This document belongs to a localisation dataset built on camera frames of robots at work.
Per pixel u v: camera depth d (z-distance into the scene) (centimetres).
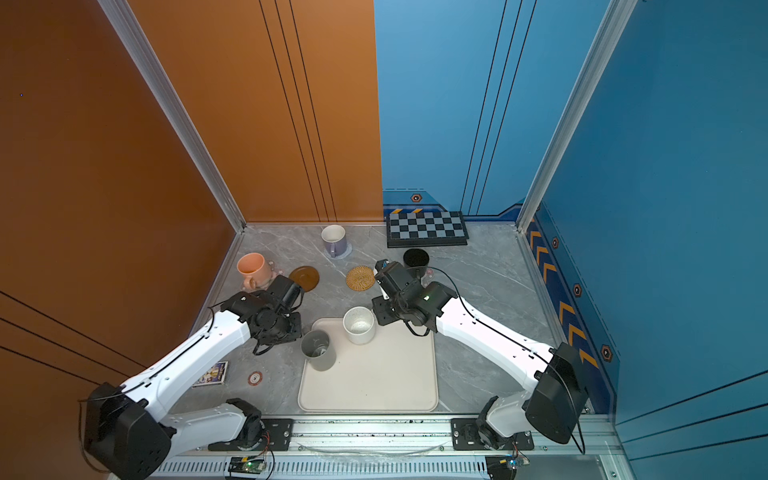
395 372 83
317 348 85
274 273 105
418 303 53
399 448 73
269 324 58
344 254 111
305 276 105
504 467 70
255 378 83
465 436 72
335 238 109
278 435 75
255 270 96
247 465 71
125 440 40
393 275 57
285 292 64
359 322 92
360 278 103
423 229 116
